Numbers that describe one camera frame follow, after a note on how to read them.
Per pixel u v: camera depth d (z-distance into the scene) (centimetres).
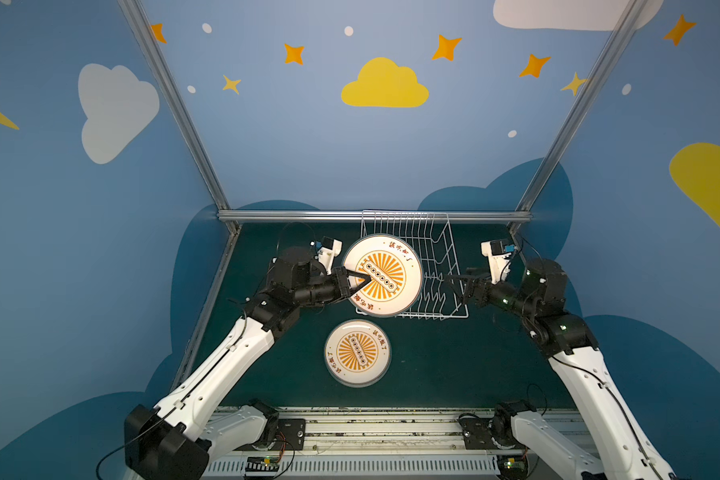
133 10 68
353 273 66
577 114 87
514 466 73
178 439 37
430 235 115
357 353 86
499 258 61
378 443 73
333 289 62
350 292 63
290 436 75
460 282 62
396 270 70
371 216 118
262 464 73
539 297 52
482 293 61
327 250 65
